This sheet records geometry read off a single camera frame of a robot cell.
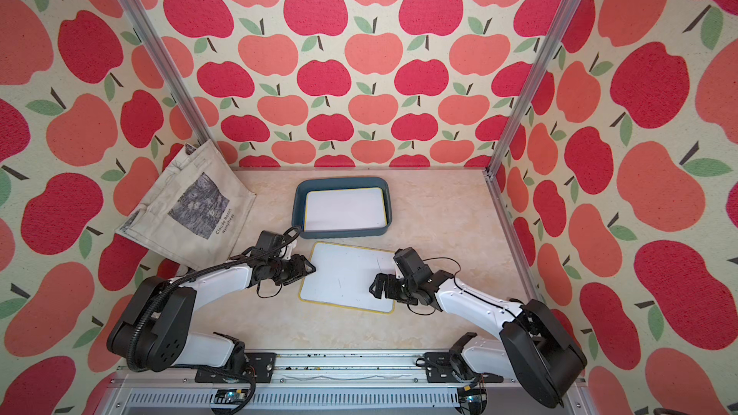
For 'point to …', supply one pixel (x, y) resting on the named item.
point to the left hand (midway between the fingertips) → (314, 277)
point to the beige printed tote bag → (194, 211)
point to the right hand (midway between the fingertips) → (382, 299)
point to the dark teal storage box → (309, 183)
